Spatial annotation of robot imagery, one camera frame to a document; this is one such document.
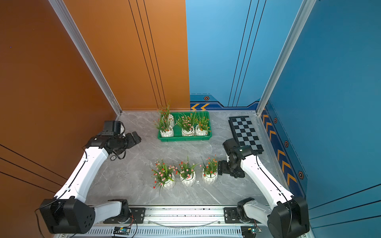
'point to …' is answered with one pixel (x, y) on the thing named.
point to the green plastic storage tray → (177, 129)
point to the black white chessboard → (245, 133)
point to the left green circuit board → (122, 230)
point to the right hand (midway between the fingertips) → (226, 173)
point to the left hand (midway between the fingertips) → (135, 139)
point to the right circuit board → (250, 231)
